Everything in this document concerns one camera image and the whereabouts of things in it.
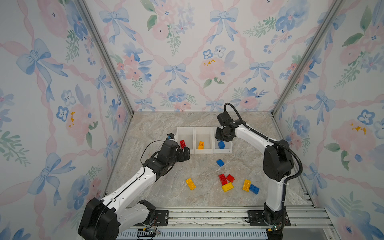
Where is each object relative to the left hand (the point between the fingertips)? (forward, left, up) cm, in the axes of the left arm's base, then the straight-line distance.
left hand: (184, 149), depth 82 cm
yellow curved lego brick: (+10, -10, -12) cm, 19 cm away
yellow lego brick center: (-15, -24, -15) cm, 32 cm away
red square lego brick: (+12, +2, -14) cm, 19 cm away
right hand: (+14, -21, -6) cm, 26 cm away
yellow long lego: (-14, -4, -14) cm, 20 cm away
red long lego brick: (-11, -22, -14) cm, 28 cm away
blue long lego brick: (-17, -39, -14) cm, 44 cm away
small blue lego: (0, -22, -15) cm, 26 cm away
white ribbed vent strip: (-37, -8, -16) cm, 41 cm away
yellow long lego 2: (-14, -35, -14) cm, 40 cm away
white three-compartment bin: (+17, -11, -15) cm, 25 cm away
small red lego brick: (-10, -27, -15) cm, 32 cm away
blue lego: (+11, -24, -12) cm, 29 cm away
